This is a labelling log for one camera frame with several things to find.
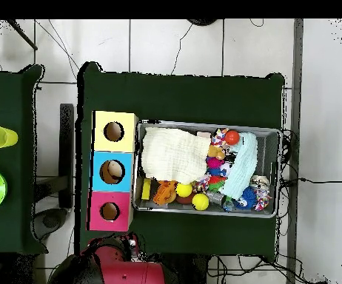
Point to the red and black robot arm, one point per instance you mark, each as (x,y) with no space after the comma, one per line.
(123,272)

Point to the wooden box with three holes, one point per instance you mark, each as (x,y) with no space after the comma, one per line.
(129,139)

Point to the cream muslin cloth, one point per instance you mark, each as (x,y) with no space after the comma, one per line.
(174,153)

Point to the smooth yellow ball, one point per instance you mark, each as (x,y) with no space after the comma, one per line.
(184,190)

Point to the orange plastic toy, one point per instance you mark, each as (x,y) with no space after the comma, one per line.
(165,193)

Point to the yellow block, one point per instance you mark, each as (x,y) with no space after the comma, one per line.
(146,189)

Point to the pink spiky ball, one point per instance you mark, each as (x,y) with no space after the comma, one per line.
(214,162)

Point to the brown plush toy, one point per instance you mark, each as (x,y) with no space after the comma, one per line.
(215,152)

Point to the yellow ball with seam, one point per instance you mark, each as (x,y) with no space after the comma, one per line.
(200,201)

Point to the orange plastic ball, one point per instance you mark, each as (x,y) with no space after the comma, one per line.
(232,138)

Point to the mint green muslin cloth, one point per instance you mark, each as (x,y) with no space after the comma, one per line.
(242,165)

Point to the blue spiky ball with eyes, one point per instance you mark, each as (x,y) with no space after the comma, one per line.
(248,196)

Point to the black flat panel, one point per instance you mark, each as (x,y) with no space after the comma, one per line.
(66,153)

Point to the grey round object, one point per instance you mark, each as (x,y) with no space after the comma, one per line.
(49,221)

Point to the yellow-green plastic cup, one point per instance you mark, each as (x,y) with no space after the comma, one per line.
(0,137)

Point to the dark green side table cloth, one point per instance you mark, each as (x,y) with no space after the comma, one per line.
(8,97)

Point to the black rod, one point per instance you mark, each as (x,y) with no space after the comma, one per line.
(23,35)

